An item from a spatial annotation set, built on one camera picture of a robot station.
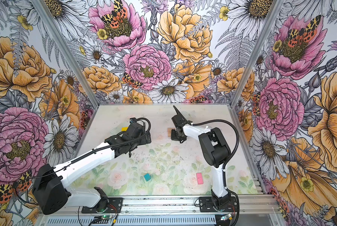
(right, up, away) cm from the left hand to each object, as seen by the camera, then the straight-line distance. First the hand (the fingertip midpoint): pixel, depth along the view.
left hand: (142, 139), depth 83 cm
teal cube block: (+3, -22, 0) cm, 22 cm away
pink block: (+33, -23, 0) cm, 40 cm away
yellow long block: (-18, +4, +22) cm, 29 cm away
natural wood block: (+15, +2, +22) cm, 27 cm away
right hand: (+20, -4, +15) cm, 25 cm away
